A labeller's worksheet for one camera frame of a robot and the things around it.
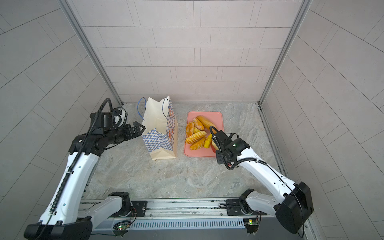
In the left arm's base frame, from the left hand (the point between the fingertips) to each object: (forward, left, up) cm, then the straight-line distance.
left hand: (142, 128), depth 70 cm
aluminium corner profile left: (+45, +35, -4) cm, 57 cm away
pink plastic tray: (+27, -40, -27) cm, 55 cm away
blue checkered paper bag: (-2, -9, -1) cm, 9 cm away
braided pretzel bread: (+13, -21, -20) cm, 32 cm away
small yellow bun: (+12, -25, -21) cm, 34 cm away
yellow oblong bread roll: (+5, -33, -21) cm, 39 cm away
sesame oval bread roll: (+17, -26, -21) cm, 37 cm away
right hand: (-8, -39, -17) cm, 43 cm away
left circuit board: (-37, +6, -22) cm, 43 cm away
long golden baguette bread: (+19, -32, -22) cm, 43 cm away
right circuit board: (-36, -52, -26) cm, 68 cm away
